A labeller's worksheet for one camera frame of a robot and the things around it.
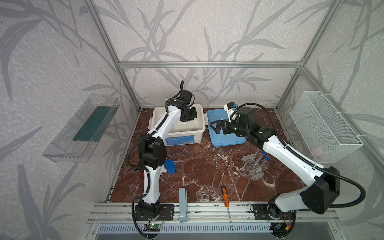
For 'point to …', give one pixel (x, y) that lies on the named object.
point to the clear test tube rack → (248, 162)
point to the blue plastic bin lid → (221, 139)
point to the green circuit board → (152, 227)
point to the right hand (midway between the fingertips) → (216, 118)
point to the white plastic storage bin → (182, 132)
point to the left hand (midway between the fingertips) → (197, 112)
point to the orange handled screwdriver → (226, 201)
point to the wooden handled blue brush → (170, 166)
